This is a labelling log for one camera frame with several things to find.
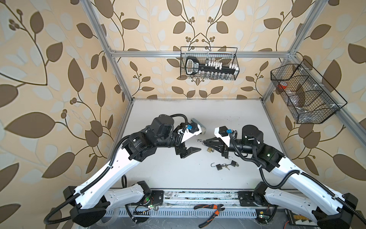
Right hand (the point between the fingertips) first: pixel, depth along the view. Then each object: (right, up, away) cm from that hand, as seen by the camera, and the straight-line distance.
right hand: (207, 142), depth 63 cm
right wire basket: (+54, +21, +10) cm, 59 cm away
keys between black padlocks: (+14, -19, +23) cm, 33 cm away
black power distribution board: (+43, -38, +5) cm, 57 cm away
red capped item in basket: (+50, +31, +23) cm, 63 cm away
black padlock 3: (+19, -18, +22) cm, 34 cm away
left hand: (-5, +3, -4) cm, 7 cm away
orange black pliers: (+6, -35, +7) cm, 36 cm away
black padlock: (-4, +1, 0) cm, 4 cm away
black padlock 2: (+10, -19, +22) cm, 31 cm away
